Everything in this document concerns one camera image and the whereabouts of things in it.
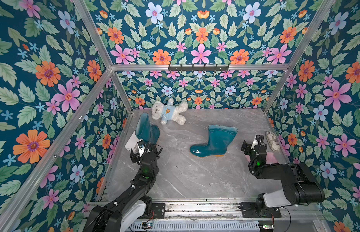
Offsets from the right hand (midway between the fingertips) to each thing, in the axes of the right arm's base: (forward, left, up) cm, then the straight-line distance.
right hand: (256, 141), depth 91 cm
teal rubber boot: (-6, +26, +12) cm, 29 cm away
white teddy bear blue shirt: (+25, +59, +1) cm, 64 cm away
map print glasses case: (+4, -14, -6) cm, 16 cm away
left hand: (-10, +70, +8) cm, 71 cm away
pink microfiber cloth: (-9, -9, -6) cm, 14 cm away
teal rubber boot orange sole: (0, +69, +8) cm, 70 cm away
